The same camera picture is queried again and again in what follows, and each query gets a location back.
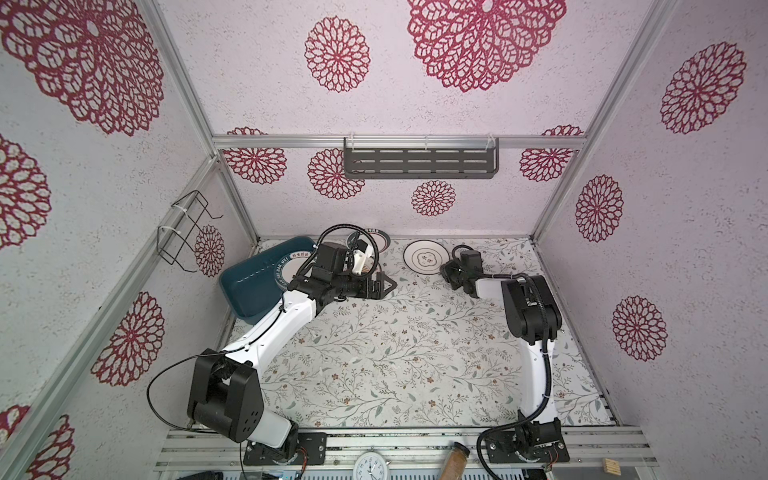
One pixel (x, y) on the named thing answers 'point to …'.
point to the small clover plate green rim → (426, 256)
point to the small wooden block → (612, 466)
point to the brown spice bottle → (455, 464)
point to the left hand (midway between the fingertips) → (382, 288)
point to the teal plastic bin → (250, 288)
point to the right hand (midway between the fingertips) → (439, 260)
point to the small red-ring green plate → (381, 239)
